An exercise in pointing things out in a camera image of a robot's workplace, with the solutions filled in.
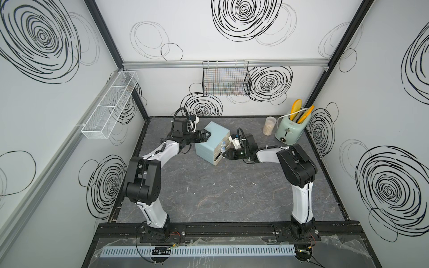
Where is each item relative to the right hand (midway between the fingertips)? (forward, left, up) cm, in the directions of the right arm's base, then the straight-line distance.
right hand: (225, 154), depth 98 cm
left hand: (+5, +11, +12) cm, 17 cm away
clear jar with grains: (+19, -28, +5) cm, 34 cm away
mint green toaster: (+10, -37, +10) cm, 39 cm away
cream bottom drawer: (-4, +4, +2) cm, 6 cm away
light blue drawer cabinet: (-5, +7, +12) cm, 15 cm away
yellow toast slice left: (+24, -42, +18) cm, 51 cm away
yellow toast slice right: (+23, -50, +11) cm, 56 cm away
